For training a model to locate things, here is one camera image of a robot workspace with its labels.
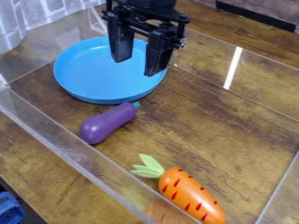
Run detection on purple toy eggplant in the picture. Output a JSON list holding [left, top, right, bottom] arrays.
[[79, 101, 141, 144]]

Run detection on white sheer curtain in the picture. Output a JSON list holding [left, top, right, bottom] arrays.
[[0, 0, 107, 54]]

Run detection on blue object at corner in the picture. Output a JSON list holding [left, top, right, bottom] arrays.
[[0, 192, 26, 224]]

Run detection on clear acrylic enclosure wall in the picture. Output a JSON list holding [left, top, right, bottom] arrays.
[[0, 5, 299, 224]]

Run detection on dark wooden furniture edge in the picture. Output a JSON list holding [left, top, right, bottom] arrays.
[[217, 0, 297, 33]]

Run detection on orange toy carrot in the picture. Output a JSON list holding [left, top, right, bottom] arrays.
[[131, 154, 226, 224]]

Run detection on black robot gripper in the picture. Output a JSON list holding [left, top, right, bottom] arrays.
[[103, 0, 191, 76]]

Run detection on blue round tray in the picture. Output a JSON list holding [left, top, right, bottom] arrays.
[[54, 37, 166, 105]]

